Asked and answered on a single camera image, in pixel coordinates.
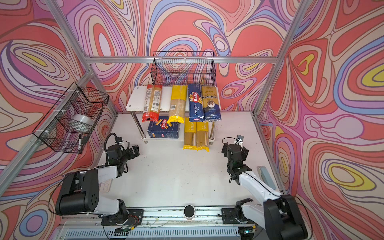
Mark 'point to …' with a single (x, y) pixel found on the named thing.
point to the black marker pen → (80, 142)
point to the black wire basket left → (69, 124)
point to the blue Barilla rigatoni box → (162, 129)
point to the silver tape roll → (83, 119)
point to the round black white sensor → (189, 212)
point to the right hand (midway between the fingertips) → (235, 148)
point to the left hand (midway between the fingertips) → (132, 146)
